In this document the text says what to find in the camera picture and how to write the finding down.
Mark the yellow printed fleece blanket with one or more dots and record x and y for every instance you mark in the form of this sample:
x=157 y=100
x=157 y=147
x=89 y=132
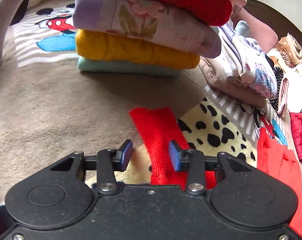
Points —
x=276 y=58

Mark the folded lavender floral garment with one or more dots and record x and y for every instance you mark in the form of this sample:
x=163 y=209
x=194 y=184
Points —
x=96 y=12

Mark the black cloth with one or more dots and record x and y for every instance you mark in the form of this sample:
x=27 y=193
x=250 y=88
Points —
x=22 y=10

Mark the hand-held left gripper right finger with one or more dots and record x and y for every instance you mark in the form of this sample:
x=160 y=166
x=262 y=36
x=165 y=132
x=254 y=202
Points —
x=173 y=157

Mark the red knit sweater green patch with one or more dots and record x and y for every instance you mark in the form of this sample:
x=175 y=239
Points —
x=156 y=130

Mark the folded tan fleece blanket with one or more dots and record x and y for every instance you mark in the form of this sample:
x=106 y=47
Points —
x=291 y=50

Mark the folded tan garment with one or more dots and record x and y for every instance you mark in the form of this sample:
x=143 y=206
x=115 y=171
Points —
x=223 y=80

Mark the folded pink pants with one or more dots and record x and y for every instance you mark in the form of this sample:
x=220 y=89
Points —
x=283 y=97

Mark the cream sweatshirt with sequin print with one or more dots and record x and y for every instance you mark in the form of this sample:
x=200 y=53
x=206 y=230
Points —
x=251 y=62

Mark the printed cartoon blanket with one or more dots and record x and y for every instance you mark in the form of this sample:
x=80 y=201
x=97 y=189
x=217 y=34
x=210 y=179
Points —
x=53 y=110

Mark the folded lavender grey garment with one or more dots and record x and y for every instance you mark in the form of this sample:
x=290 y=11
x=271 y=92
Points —
x=242 y=28

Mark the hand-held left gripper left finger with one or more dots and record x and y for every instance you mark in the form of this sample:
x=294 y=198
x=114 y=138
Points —
x=126 y=155

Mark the folded yellow knit garment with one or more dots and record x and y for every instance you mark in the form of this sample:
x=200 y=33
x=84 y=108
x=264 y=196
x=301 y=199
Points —
x=131 y=50

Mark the folded striped dark garment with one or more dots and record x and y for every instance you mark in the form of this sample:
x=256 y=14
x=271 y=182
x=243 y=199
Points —
x=276 y=85

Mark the folded mint garment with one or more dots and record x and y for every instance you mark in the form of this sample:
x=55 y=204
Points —
x=121 y=68

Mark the white quilted duvet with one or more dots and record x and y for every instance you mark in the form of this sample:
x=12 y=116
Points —
x=301 y=87

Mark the dark headboard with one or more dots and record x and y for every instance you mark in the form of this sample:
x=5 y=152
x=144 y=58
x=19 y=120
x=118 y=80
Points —
x=273 y=15

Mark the pink pillow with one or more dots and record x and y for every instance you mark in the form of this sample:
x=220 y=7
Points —
x=261 y=32

